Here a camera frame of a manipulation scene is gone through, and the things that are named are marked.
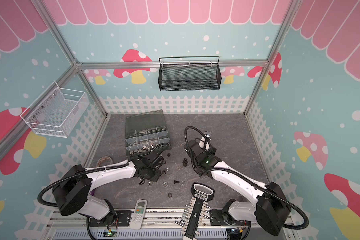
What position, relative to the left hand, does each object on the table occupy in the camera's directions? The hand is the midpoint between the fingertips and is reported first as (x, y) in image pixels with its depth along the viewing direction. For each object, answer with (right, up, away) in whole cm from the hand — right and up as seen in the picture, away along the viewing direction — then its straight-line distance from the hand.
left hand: (155, 178), depth 86 cm
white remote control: (-6, -14, -12) cm, 20 cm away
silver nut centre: (+6, -2, -1) cm, 6 cm away
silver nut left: (-3, -2, -1) cm, 4 cm away
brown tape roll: (-34, +8, +8) cm, 36 cm away
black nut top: (+7, +12, +10) cm, 17 cm away
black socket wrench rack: (+23, -13, -11) cm, 29 cm away
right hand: (+25, +21, -5) cm, 33 cm away
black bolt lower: (+13, -2, -1) cm, 13 cm away
